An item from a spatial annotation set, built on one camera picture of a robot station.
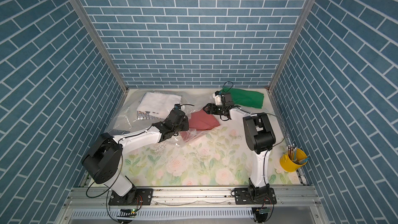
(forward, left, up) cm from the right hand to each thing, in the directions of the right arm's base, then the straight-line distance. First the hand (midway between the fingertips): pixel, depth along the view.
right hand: (209, 109), depth 100 cm
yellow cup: (-33, -42, +1) cm, 53 cm away
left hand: (-13, +10, +3) cm, 16 cm away
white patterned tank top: (0, +35, 0) cm, 35 cm away
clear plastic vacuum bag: (-13, +50, +2) cm, 51 cm away
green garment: (+15, -26, -4) cm, 30 cm away
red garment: (-7, +6, -4) cm, 10 cm away
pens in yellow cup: (-29, -41, +8) cm, 51 cm away
